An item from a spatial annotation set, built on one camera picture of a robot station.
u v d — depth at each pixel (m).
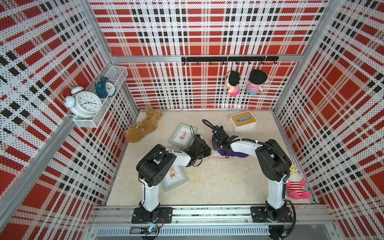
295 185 0.78
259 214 0.73
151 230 0.69
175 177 0.86
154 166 0.50
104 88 0.71
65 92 0.59
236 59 0.89
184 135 1.05
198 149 0.75
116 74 0.91
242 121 1.10
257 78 0.93
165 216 0.73
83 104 0.62
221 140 0.76
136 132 0.97
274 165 0.51
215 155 0.93
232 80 0.98
